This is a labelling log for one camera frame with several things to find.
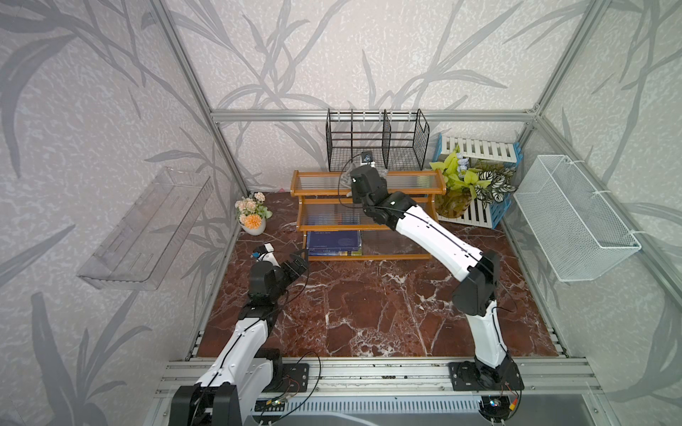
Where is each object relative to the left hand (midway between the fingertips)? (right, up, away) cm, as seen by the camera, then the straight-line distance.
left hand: (301, 256), depth 84 cm
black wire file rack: (+33, +43, +21) cm, 58 cm away
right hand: (+20, +25, -1) cm, 32 cm away
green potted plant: (+54, +24, +8) cm, 60 cm away
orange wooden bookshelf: (+10, +8, +18) cm, 22 cm away
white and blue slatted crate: (+63, +37, +14) cm, 75 cm away
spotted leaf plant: (+67, +27, +5) cm, 72 cm away
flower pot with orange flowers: (-22, +13, +15) cm, 29 cm away
